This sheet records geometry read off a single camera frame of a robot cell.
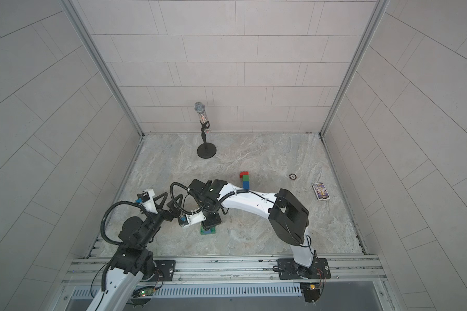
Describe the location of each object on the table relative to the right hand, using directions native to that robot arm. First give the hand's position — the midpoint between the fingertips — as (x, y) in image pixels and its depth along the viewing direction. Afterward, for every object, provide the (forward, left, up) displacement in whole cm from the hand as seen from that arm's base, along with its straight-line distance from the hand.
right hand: (205, 222), depth 79 cm
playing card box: (+13, -53, -5) cm, 55 cm away
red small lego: (+25, -17, -3) cm, 30 cm away
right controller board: (-25, -38, -7) cm, 46 cm away
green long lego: (-3, -3, -3) cm, 5 cm away
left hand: (+8, +10, +9) cm, 16 cm away
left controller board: (-23, +21, -2) cm, 31 cm away
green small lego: (+22, -18, -4) cm, 29 cm away
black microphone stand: (+42, +3, -3) cm, 42 cm away
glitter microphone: (+41, +1, +27) cm, 49 cm away
